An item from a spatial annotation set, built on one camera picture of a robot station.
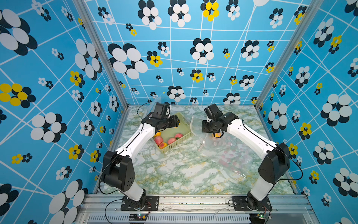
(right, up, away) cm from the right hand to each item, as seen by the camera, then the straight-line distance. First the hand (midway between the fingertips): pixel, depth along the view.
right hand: (205, 127), depth 85 cm
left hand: (-17, +5, 0) cm, 18 cm away
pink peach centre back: (-17, -6, +9) cm, 20 cm away
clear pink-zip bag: (+20, -18, +8) cm, 28 cm away
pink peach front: (-22, -9, +8) cm, 25 cm away
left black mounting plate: (-31, -40, -11) cm, 52 cm away
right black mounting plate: (+16, -39, -13) cm, 44 cm away
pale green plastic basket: (-13, -2, +22) cm, 26 cm away
